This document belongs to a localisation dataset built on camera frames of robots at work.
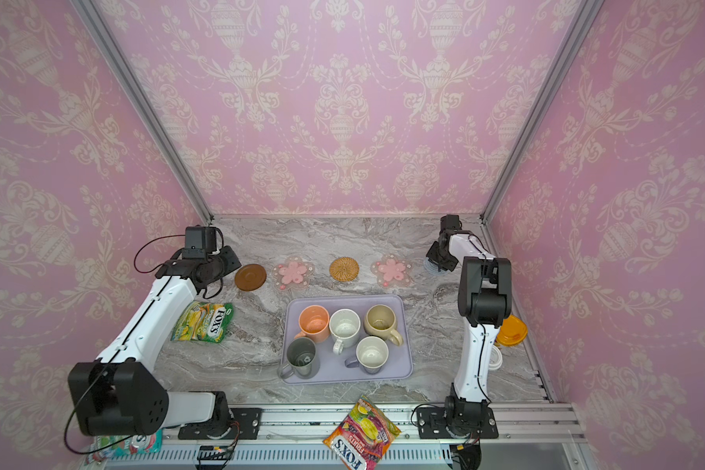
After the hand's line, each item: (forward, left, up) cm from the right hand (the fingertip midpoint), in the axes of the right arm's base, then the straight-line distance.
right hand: (437, 259), depth 105 cm
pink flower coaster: (-3, +52, -1) cm, 52 cm away
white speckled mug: (-24, +34, 0) cm, 41 cm away
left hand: (-10, +65, +18) cm, 68 cm away
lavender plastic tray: (-35, +38, -1) cm, 52 cm away
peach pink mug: (-23, +44, +1) cm, 49 cm away
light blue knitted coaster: (-4, +2, 0) cm, 4 cm away
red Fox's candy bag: (-53, +30, +1) cm, 61 cm away
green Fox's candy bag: (-56, +67, +34) cm, 94 cm away
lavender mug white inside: (-32, +26, -1) cm, 42 cm away
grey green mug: (-33, +46, 0) cm, 57 cm away
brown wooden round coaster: (-4, +67, 0) cm, 67 cm away
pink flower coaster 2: (-3, +16, -2) cm, 17 cm away
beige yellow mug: (-22, +23, -1) cm, 32 cm away
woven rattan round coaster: (-1, +34, -2) cm, 34 cm away
